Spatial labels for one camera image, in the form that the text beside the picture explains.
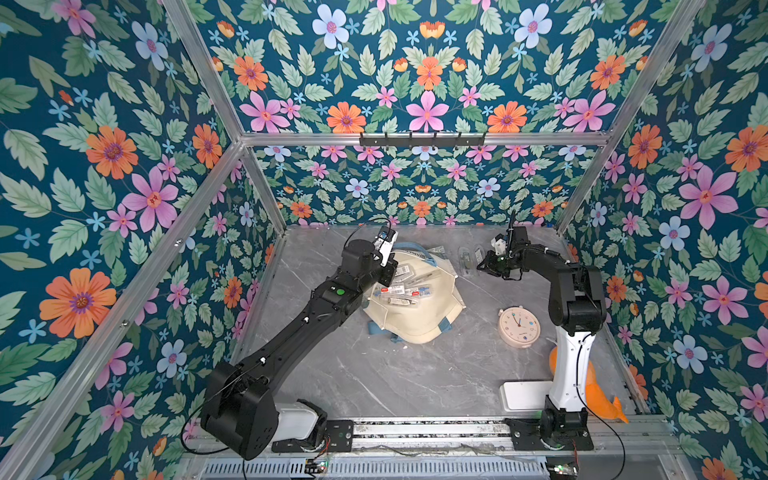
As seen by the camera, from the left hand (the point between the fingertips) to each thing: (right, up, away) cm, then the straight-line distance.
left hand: (395, 251), depth 79 cm
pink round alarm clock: (+38, -23, +12) cm, 46 cm away
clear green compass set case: (+25, -3, +29) cm, 38 cm away
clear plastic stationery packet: (+3, -12, +19) cm, 22 cm away
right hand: (+33, -4, +27) cm, 43 cm away
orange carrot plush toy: (+53, -39, -3) cm, 66 cm away
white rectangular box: (+34, -38, -2) cm, 51 cm away
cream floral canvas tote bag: (+8, -17, +18) cm, 26 cm away
